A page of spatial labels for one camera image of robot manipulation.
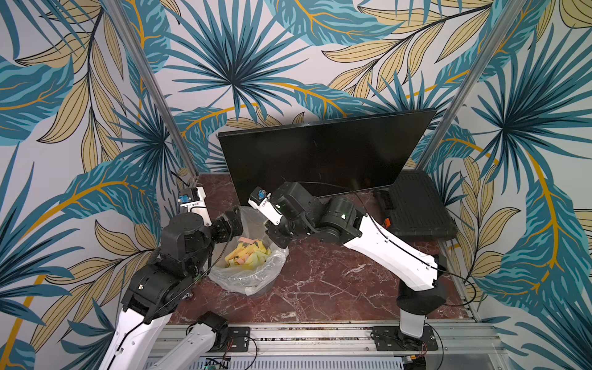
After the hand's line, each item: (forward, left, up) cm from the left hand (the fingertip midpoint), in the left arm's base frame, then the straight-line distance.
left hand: (224, 215), depth 61 cm
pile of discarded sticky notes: (+3, -2, -29) cm, 30 cm away
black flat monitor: (+58, -35, -30) cm, 75 cm away
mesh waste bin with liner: (-14, -6, -10) cm, 18 cm away
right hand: (-1, -11, -2) cm, 11 cm away
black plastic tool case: (+24, -69, -27) cm, 78 cm away
